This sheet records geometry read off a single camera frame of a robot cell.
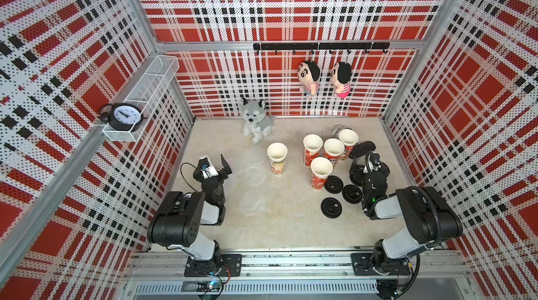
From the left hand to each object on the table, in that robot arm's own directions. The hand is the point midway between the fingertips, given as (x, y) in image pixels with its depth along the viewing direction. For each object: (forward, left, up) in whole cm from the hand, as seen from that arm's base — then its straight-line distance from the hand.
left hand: (216, 158), depth 89 cm
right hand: (+2, -67, -3) cm, 67 cm away
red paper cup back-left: (+7, -42, 0) cm, 43 cm away
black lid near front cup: (-7, -52, -12) cm, 54 cm away
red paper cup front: (-6, -45, +1) cm, 45 cm away
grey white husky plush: (+21, -16, -1) cm, 26 cm away
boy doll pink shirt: (+33, -56, +19) cm, 68 cm away
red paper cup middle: (+6, -52, -1) cm, 52 cm away
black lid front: (-17, -49, -12) cm, 53 cm away
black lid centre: (-11, -59, -13) cm, 62 cm away
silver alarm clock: (+26, -59, -10) cm, 65 cm away
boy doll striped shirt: (+30, -41, +21) cm, 55 cm away
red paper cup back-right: (+12, -60, -2) cm, 61 cm away
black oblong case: (+12, -68, -11) cm, 70 cm away
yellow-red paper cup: (+2, -27, +1) cm, 27 cm away
